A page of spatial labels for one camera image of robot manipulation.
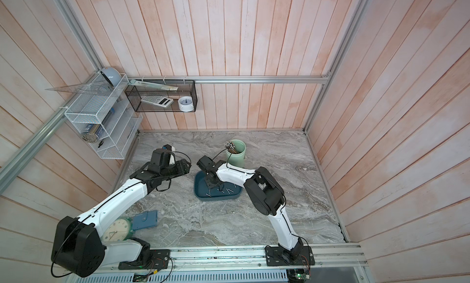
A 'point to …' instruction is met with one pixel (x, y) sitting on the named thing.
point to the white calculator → (161, 101)
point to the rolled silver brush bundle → (90, 136)
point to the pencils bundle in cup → (231, 147)
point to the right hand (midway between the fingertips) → (214, 181)
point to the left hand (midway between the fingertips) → (185, 168)
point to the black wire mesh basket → (186, 87)
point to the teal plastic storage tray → (203, 192)
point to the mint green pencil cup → (237, 160)
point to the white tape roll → (185, 104)
